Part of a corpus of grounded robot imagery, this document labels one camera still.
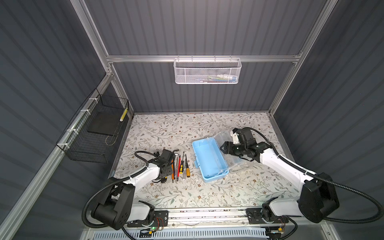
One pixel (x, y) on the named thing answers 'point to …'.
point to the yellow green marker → (123, 115)
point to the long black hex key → (174, 163)
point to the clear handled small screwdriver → (184, 171)
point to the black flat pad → (106, 123)
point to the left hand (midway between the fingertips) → (165, 171)
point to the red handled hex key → (179, 167)
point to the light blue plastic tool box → (214, 163)
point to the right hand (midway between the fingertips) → (226, 149)
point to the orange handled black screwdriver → (187, 168)
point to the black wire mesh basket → (92, 136)
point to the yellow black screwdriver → (182, 165)
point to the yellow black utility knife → (163, 180)
